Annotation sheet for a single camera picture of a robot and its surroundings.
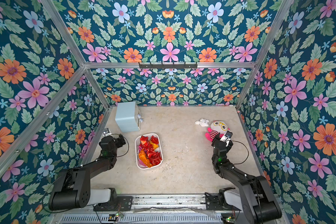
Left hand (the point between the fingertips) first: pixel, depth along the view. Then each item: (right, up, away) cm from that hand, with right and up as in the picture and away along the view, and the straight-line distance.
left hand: (114, 135), depth 90 cm
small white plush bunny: (+61, +8, +14) cm, 63 cm away
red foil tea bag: (+19, -2, +2) cm, 19 cm away
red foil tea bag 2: (+26, -3, 0) cm, 27 cm away
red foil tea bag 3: (+28, -13, -8) cm, 32 cm away
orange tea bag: (+21, -13, -6) cm, 26 cm away
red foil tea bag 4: (+21, -6, -2) cm, 22 cm away
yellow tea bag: (+26, -6, 0) cm, 27 cm away
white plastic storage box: (+14, -5, +2) cm, 15 cm away
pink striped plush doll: (+69, +5, +7) cm, 70 cm away
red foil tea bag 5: (+25, -10, -5) cm, 28 cm away
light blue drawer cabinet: (+8, +12, +3) cm, 15 cm away
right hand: (+71, +1, -5) cm, 71 cm away
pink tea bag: (+19, -16, -7) cm, 26 cm away
